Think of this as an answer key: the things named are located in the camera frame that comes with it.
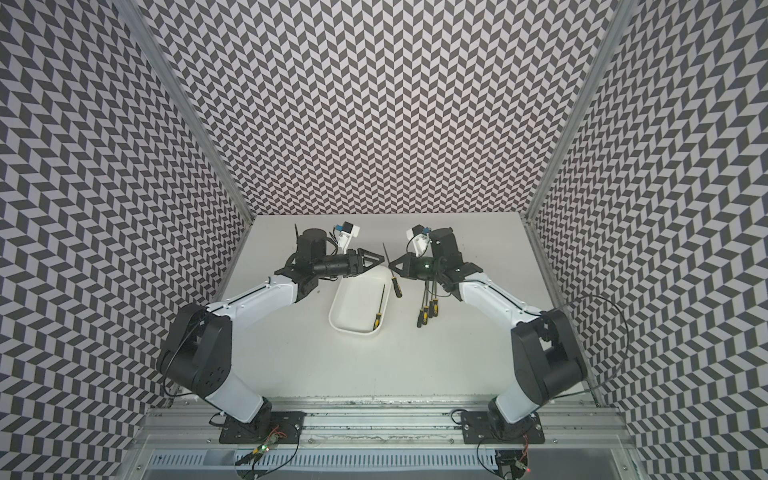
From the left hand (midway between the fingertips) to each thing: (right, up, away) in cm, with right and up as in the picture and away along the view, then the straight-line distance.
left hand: (381, 264), depth 80 cm
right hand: (+2, -2, +2) cm, 4 cm away
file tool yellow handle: (+4, -7, -2) cm, 8 cm away
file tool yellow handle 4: (+12, -17, +12) cm, 23 cm away
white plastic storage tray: (-9, -13, +15) cm, 21 cm away
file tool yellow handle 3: (+17, -13, +15) cm, 26 cm away
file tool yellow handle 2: (+13, -16, +11) cm, 24 cm away
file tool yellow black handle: (-2, -18, +10) cm, 21 cm away
